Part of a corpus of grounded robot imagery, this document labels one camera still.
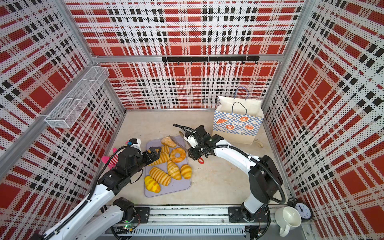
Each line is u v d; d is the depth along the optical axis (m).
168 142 0.96
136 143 0.70
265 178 0.44
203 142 0.72
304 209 0.73
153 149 0.70
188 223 0.72
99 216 0.56
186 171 0.84
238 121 0.86
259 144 0.98
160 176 0.83
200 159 0.76
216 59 0.89
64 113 0.69
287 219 0.72
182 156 0.93
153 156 0.69
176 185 0.84
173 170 0.85
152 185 0.80
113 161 1.04
